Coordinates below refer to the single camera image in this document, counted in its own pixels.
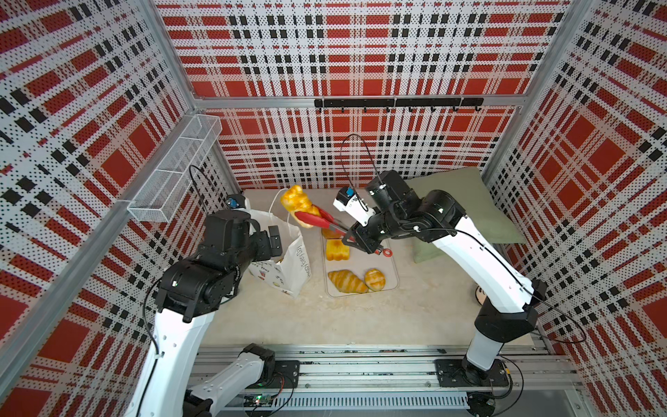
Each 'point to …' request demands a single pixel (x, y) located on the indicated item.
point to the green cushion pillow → (482, 215)
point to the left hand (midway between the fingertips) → (263, 235)
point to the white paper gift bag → (292, 270)
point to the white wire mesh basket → (162, 195)
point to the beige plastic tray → (359, 262)
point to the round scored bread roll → (374, 279)
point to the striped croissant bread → (346, 281)
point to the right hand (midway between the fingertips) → (354, 237)
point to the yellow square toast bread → (336, 250)
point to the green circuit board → (257, 400)
